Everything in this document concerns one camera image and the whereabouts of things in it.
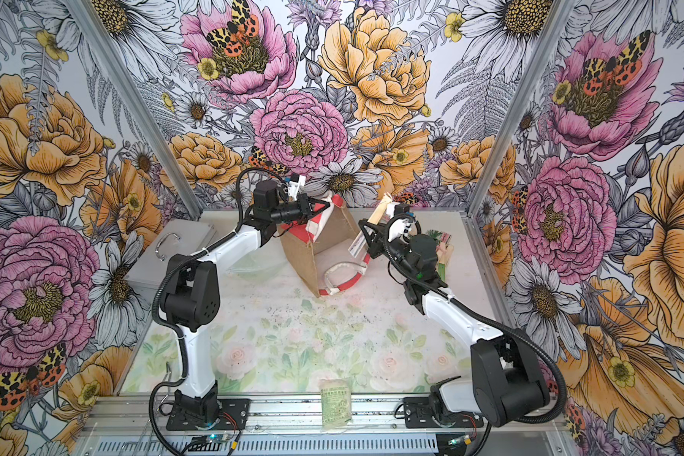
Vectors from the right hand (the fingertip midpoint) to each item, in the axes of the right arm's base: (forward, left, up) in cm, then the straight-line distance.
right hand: (358, 227), depth 77 cm
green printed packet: (-36, +7, -26) cm, 45 cm away
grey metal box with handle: (+10, +56, -13) cm, 59 cm away
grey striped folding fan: (-2, 0, -4) cm, 4 cm away
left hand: (+12, +8, -4) cm, 15 cm away
